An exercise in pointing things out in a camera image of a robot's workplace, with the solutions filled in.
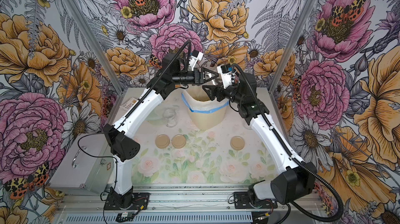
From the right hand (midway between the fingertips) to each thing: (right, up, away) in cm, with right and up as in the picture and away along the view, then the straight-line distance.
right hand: (209, 86), depth 71 cm
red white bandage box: (-54, -9, +37) cm, 66 cm away
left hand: (+3, +2, -3) cm, 4 cm away
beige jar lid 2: (-17, -30, +23) cm, 42 cm away
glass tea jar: (-24, -14, +27) cm, 39 cm away
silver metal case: (-52, -35, -2) cm, 63 cm away
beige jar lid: (-27, -30, +23) cm, 47 cm away
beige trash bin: (-1, -18, +18) cm, 25 cm away
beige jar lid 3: (+18, -31, +23) cm, 42 cm away
